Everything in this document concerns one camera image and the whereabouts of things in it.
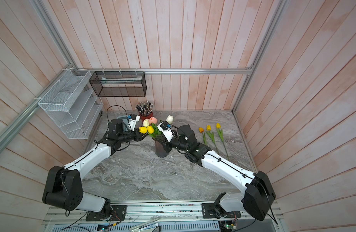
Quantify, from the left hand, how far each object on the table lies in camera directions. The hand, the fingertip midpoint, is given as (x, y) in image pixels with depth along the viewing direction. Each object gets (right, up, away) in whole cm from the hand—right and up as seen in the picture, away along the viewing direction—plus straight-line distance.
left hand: (149, 133), depth 83 cm
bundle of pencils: (-6, +16, +15) cm, 23 cm away
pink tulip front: (+4, +7, -9) cm, 12 cm away
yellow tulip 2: (-1, +3, -13) cm, 13 cm away
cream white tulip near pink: (0, +6, -10) cm, 12 cm away
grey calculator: (-9, +6, -14) cm, 17 cm away
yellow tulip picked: (+49, -1, +21) cm, 53 cm away
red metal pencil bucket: (-4, +10, +18) cm, 21 cm away
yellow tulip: (+42, -2, +22) cm, 47 cm away
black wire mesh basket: (-25, +35, +19) cm, 46 cm away
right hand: (+6, -1, -10) cm, 12 cm away
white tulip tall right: (+13, +8, -8) cm, 17 cm away
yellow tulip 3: (+3, +2, -11) cm, 12 cm away
